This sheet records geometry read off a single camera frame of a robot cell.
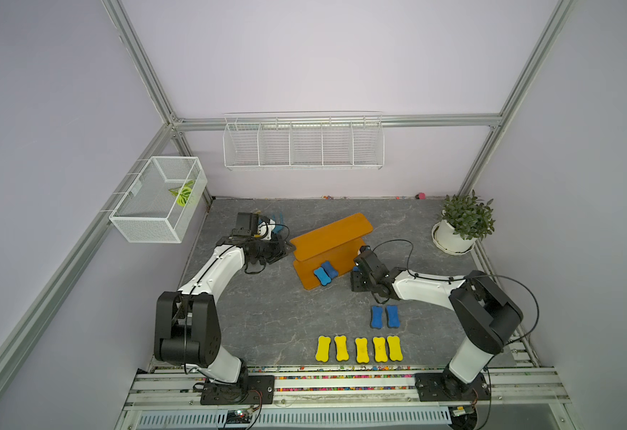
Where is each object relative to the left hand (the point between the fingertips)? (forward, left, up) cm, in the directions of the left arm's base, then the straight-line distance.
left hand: (293, 250), depth 86 cm
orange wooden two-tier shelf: (+2, -14, -1) cm, 15 cm away
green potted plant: (+5, -59, +6) cm, 59 cm away
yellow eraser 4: (-30, -25, -13) cm, 41 cm away
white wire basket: (+11, +39, +13) cm, 42 cm away
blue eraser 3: (-18, -31, -13) cm, 38 cm away
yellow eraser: (-28, -8, -13) cm, 32 cm away
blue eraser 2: (-20, -26, -14) cm, 36 cm away
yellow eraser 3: (-29, -19, -13) cm, 37 cm away
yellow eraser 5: (-29, -29, -13) cm, 43 cm away
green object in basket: (+13, +32, +15) cm, 38 cm away
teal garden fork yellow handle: (+23, +8, -16) cm, 29 cm away
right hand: (-4, -21, -13) cm, 25 cm away
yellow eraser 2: (-28, -13, -13) cm, 33 cm away
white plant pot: (+4, -56, -7) cm, 57 cm away
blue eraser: (-1, -12, -13) cm, 18 cm away
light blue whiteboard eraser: (-3, -9, -12) cm, 15 cm away
